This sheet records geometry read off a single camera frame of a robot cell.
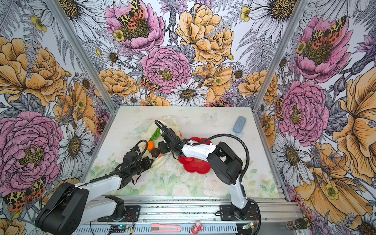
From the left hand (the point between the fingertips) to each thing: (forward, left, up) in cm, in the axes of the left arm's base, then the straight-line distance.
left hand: (153, 164), depth 90 cm
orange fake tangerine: (+12, +3, +1) cm, 13 cm away
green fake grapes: (+20, +1, +2) cm, 20 cm away
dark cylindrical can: (-32, -68, +10) cm, 76 cm away
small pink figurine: (-32, -25, +2) cm, 41 cm away
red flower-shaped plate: (-1, -26, -2) cm, 26 cm away
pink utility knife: (-32, -6, 0) cm, 32 cm away
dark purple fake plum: (+6, -1, +3) cm, 7 cm away
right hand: (+7, -6, +6) cm, 11 cm away
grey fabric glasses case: (+29, -58, +2) cm, 65 cm away
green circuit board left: (-31, +12, -2) cm, 34 cm away
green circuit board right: (-32, -49, -1) cm, 58 cm away
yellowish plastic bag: (+15, +3, +8) cm, 18 cm away
